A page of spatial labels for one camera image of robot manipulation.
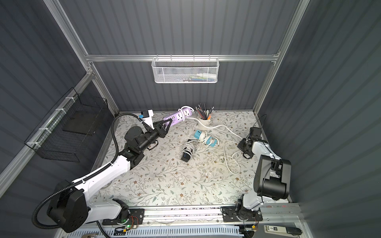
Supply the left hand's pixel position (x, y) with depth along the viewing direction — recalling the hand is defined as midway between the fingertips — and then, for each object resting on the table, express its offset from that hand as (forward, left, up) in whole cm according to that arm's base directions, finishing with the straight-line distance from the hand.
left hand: (171, 121), depth 71 cm
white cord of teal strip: (+9, -17, -26) cm, 33 cm away
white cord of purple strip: (-3, -36, -29) cm, 46 cm away
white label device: (-42, -50, -29) cm, 71 cm away
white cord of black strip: (+2, -8, -28) cm, 29 cm away
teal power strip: (+6, -22, -27) cm, 35 cm away
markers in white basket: (+34, -14, +2) cm, 37 cm away
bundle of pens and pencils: (+28, -20, -24) cm, 42 cm away
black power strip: (-5, -6, -28) cm, 29 cm away
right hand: (+2, -43, -28) cm, 51 cm away
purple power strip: (+5, -4, -2) cm, 6 cm away
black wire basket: (+3, +50, -4) cm, 51 cm away
